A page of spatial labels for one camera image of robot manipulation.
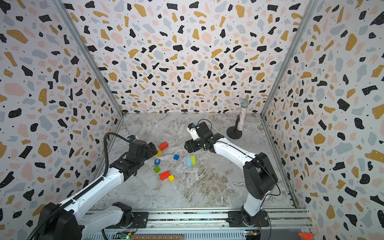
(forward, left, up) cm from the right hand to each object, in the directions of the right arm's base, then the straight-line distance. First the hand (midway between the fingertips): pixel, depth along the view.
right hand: (186, 141), depth 86 cm
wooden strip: (-44, +11, -12) cm, 47 cm away
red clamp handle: (-42, -58, -12) cm, 73 cm away
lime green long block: (-4, -4, -15) cm, 16 cm away
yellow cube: (-16, +9, -15) cm, 23 cm away
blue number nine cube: (-5, +19, -15) cm, 25 cm away
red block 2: (-14, +13, -14) cm, 24 cm away
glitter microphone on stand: (+19, -33, -15) cm, 41 cm away
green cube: (-10, +19, -16) cm, 27 cm away
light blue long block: (-5, -1, -15) cm, 16 cm away
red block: (+6, +18, -15) cm, 24 cm away
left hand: (-4, +21, 0) cm, 21 cm away
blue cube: (-2, +8, -16) cm, 18 cm away
